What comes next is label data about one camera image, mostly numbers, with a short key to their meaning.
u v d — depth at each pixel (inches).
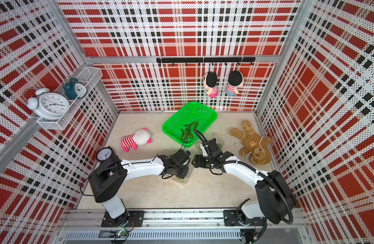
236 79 36.7
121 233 27.4
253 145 36.6
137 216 29.9
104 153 37.7
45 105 24.1
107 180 18.0
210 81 36.9
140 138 38.7
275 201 16.5
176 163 27.5
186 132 41.9
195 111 46.8
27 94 22.8
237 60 35.1
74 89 28.3
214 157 26.1
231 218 28.8
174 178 33.8
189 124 43.8
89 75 35.7
